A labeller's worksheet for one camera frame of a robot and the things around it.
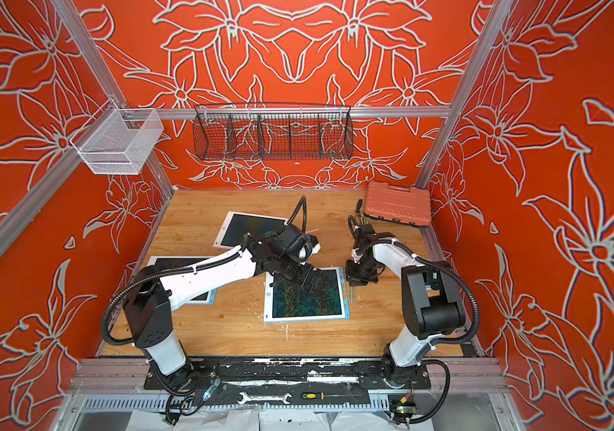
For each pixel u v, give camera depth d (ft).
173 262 3.19
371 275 2.53
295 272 2.24
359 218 3.50
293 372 2.44
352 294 2.82
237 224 3.50
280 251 2.02
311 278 2.28
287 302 2.81
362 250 2.23
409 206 3.55
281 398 2.29
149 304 1.42
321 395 2.29
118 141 3.01
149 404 2.29
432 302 1.52
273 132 3.26
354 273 2.62
